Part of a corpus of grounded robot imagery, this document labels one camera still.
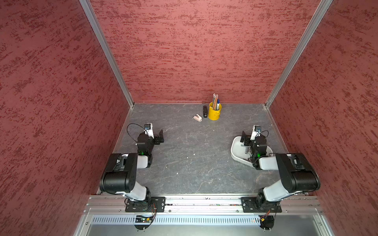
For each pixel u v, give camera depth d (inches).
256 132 31.6
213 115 42.2
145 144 27.5
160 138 33.7
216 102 41.6
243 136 34.1
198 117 43.2
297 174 18.2
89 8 28.0
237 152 36.6
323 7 28.0
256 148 28.1
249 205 29.0
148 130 31.3
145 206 26.9
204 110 45.1
